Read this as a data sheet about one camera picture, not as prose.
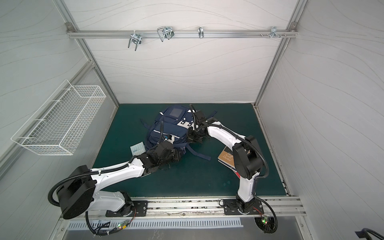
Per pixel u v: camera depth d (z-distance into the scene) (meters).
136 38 0.80
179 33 0.79
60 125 0.69
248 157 0.49
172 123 1.01
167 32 0.76
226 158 0.88
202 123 0.68
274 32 0.76
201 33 0.78
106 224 0.72
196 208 0.75
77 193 0.41
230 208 0.73
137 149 0.91
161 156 0.64
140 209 0.74
